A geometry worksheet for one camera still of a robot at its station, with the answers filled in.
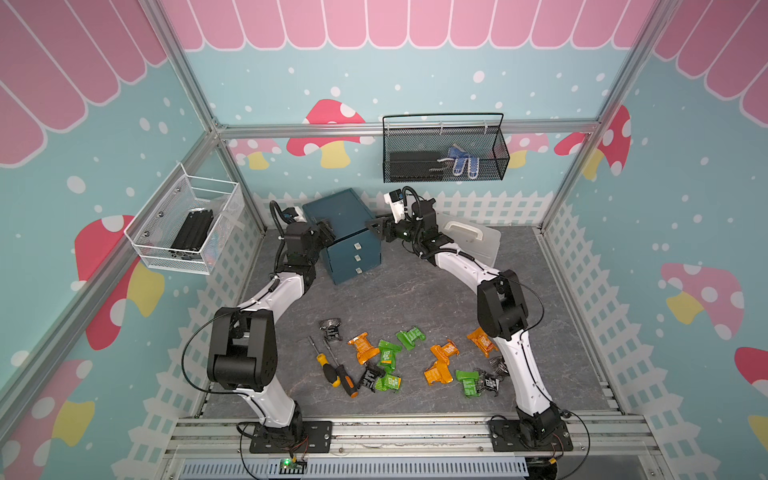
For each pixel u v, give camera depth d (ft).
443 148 3.01
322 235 2.65
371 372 2.73
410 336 2.96
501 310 2.00
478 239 3.29
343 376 2.68
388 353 2.86
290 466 2.38
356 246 2.94
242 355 1.54
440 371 2.74
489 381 2.67
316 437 2.44
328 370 2.74
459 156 2.92
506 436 2.43
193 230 2.32
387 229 2.78
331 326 3.02
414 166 2.87
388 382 2.67
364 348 2.88
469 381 2.67
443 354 2.86
